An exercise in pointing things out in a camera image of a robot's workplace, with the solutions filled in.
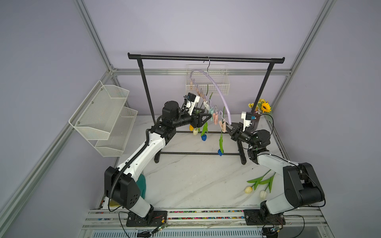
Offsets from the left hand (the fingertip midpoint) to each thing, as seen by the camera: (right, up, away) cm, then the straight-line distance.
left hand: (206, 114), depth 70 cm
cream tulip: (+25, -41, +11) cm, 49 cm away
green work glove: (-38, -38, +16) cm, 56 cm away
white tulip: (+32, -43, +9) cm, 54 cm away
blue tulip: (+1, -7, +15) cm, 16 cm away
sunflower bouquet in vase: (+36, +6, +18) cm, 41 cm away
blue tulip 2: (+9, -20, +12) cm, 25 cm away
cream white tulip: (-5, -9, +23) cm, 25 cm away
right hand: (+9, -5, +6) cm, 12 cm away
